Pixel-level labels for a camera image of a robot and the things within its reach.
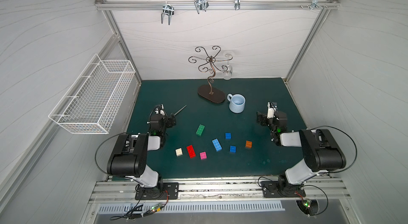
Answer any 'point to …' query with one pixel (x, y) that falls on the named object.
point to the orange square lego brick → (248, 144)
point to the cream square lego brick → (179, 152)
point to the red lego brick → (191, 151)
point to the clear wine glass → (228, 71)
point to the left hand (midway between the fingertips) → (165, 114)
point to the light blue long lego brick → (217, 145)
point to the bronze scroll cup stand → (205, 92)
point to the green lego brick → (200, 130)
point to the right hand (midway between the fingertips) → (267, 111)
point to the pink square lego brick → (203, 155)
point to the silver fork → (180, 110)
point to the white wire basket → (91, 104)
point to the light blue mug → (237, 103)
